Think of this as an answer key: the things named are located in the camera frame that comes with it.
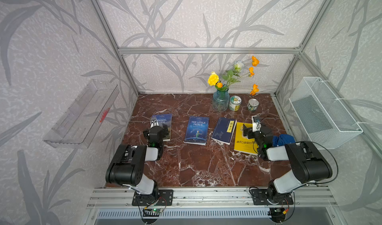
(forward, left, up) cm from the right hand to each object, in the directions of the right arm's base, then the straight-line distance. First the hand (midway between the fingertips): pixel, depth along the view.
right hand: (252, 122), depth 94 cm
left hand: (-1, +62, 0) cm, 62 cm away
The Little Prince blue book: (-2, +35, -7) cm, 36 cm away
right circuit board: (-47, -5, -11) cm, 48 cm away
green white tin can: (+16, +9, -1) cm, 18 cm away
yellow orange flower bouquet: (+22, +13, +19) cm, 32 cm away
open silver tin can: (+18, -6, -3) cm, 19 cm away
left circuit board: (-46, +57, -9) cm, 73 cm away
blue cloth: (-10, -18, -5) cm, 21 cm away
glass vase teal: (+16, +19, +3) cm, 25 cm away
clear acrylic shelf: (-16, +88, +24) cm, 93 cm away
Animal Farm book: (+7, +57, -5) cm, 58 cm away
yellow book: (-12, +7, -6) cm, 15 cm away
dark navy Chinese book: (-1, +17, -7) cm, 19 cm away
